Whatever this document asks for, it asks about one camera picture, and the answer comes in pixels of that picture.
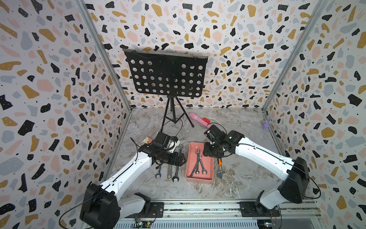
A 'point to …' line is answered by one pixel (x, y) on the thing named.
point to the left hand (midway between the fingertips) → (180, 159)
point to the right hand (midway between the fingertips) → (204, 153)
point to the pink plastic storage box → (199, 168)
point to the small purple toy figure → (266, 125)
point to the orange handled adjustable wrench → (219, 173)
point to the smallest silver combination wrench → (197, 169)
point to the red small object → (207, 120)
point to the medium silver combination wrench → (158, 173)
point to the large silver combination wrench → (177, 177)
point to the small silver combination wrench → (203, 170)
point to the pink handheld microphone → (199, 119)
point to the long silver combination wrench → (169, 171)
